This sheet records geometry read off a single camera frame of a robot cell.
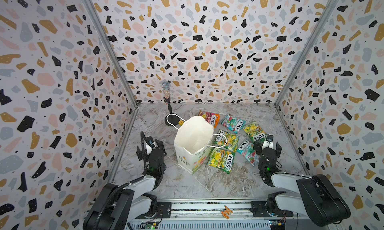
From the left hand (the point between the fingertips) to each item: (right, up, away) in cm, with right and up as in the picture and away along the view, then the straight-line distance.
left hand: (147, 141), depth 83 cm
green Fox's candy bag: (+58, -7, +10) cm, 59 cm away
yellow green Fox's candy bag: (+67, +3, +20) cm, 70 cm away
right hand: (+69, +1, +3) cm, 69 cm away
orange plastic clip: (+43, -33, -9) cm, 55 cm away
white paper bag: (+25, -3, +13) cm, 28 cm away
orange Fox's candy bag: (+38, +12, +27) cm, 49 cm away
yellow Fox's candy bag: (+47, -2, +15) cm, 49 cm away
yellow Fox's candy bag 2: (+42, -12, +6) cm, 44 cm away
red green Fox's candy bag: (+52, +9, +24) cm, 58 cm away
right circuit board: (+67, -38, -11) cm, 78 cm away
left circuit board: (+6, -37, -12) cm, 40 cm away
